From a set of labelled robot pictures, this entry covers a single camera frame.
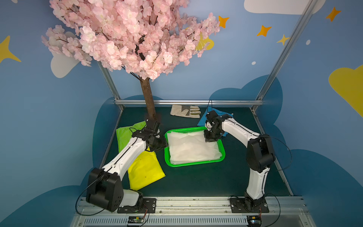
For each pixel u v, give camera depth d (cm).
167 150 86
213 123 70
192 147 90
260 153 51
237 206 75
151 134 61
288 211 74
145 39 56
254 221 73
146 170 84
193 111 119
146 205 74
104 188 41
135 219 72
